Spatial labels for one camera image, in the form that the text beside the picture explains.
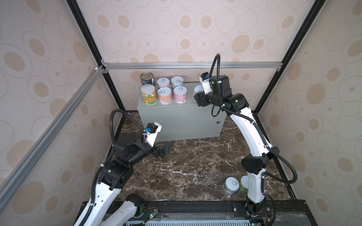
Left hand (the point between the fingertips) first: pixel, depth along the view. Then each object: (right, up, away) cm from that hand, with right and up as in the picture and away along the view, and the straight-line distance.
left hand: (169, 135), depth 60 cm
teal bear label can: (+33, -29, +17) cm, 47 cm away
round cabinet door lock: (+28, +6, +30) cm, 41 cm away
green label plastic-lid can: (+39, -27, +16) cm, 50 cm away
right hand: (+15, +21, +13) cm, 29 cm away
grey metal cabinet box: (+4, +7, +30) cm, 31 cm away
